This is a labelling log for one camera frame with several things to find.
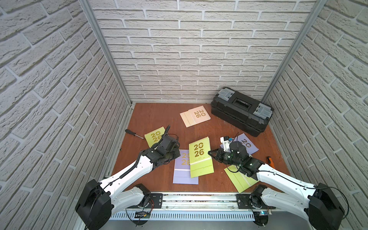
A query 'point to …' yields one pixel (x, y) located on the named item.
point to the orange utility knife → (270, 161)
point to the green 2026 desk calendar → (201, 162)
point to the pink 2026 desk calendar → (194, 116)
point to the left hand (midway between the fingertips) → (181, 149)
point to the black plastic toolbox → (248, 114)
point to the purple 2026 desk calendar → (182, 170)
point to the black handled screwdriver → (133, 133)
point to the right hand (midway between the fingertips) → (209, 153)
